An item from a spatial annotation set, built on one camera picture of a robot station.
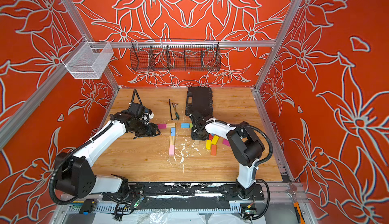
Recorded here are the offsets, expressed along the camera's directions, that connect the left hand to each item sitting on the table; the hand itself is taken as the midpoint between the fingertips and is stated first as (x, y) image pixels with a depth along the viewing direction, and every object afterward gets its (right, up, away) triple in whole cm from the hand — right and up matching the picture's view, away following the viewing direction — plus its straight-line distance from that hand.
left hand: (155, 131), depth 83 cm
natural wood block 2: (+8, -7, +7) cm, 13 cm away
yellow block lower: (+30, -10, +5) cm, 32 cm away
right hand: (+22, -4, +9) cm, 24 cm away
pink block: (+9, -11, +3) cm, 15 cm away
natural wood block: (+5, +1, +15) cm, 16 cm away
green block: (+20, +1, +14) cm, 24 cm away
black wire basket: (+10, +48, +15) cm, 51 cm away
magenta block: (+42, -8, +7) cm, 43 cm away
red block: (+32, -5, +6) cm, 33 cm away
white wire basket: (-45, +43, +9) cm, 63 cm away
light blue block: (+16, +1, +15) cm, 22 cm away
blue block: (+9, -2, +10) cm, 14 cm away
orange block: (+33, -12, +5) cm, 36 cm away
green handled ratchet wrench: (+10, +8, +20) cm, 24 cm away
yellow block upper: (+34, -6, +7) cm, 36 cm away
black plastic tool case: (+26, +19, +24) cm, 40 cm away
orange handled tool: (+70, -34, -16) cm, 79 cm away
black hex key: (+5, +10, +22) cm, 24 cm away
